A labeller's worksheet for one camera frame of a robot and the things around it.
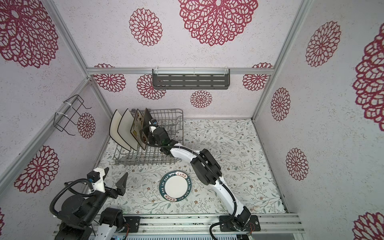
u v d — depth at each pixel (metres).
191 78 0.96
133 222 0.73
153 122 0.83
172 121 1.21
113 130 0.88
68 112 0.78
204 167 0.59
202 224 0.76
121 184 0.57
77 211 0.44
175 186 0.84
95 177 0.49
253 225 0.73
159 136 0.75
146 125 0.96
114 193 0.56
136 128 0.93
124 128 0.93
